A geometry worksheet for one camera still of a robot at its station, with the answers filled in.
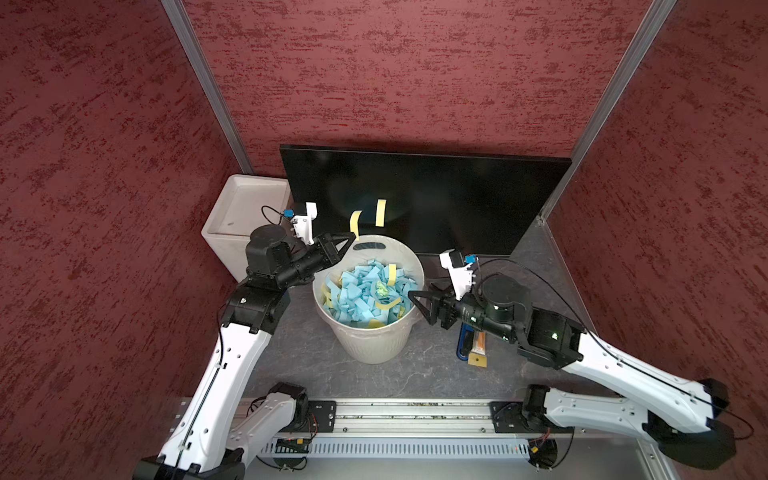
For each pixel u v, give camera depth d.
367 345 0.83
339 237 0.61
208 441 0.37
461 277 0.52
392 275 0.76
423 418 0.76
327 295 0.74
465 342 0.83
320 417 0.74
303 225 0.57
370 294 0.71
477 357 0.83
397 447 0.77
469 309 0.52
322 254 0.55
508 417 0.74
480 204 1.22
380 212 0.70
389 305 0.70
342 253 0.60
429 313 0.53
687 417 0.39
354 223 0.64
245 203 0.91
